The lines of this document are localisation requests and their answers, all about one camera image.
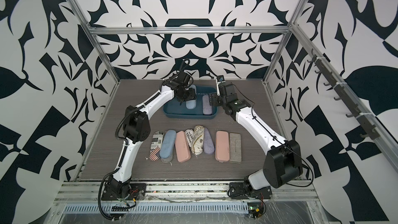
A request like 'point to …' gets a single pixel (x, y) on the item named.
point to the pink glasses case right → (222, 146)
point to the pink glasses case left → (183, 149)
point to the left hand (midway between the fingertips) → (192, 94)
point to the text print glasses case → (189, 133)
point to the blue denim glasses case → (168, 143)
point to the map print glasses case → (197, 143)
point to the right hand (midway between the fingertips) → (217, 91)
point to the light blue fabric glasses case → (192, 104)
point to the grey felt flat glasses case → (235, 148)
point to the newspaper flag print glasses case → (156, 144)
